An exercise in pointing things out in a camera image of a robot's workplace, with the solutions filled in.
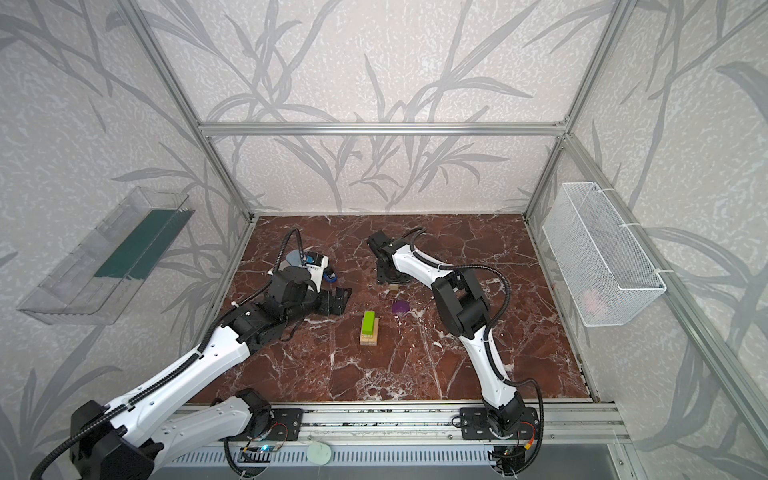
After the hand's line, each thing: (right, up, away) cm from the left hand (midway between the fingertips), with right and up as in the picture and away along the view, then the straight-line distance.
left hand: (341, 280), depth 77 cm
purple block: (+15, -10, +16) cm, 25 cm away
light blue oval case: (-22, +4, +27) cm, 35 cm away
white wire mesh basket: (+59, +4, -16) cm, 61 cm away
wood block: (+7, -18, +8) cm, 21 cm away
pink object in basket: (+64, -4, -5) cm, 64 cm away
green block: (+6, -14, +11) cm, 19 cm away
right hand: (+12, 0, +24) cm, 27 cm away
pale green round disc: (-3, -39, -10) cm, 40 cm away
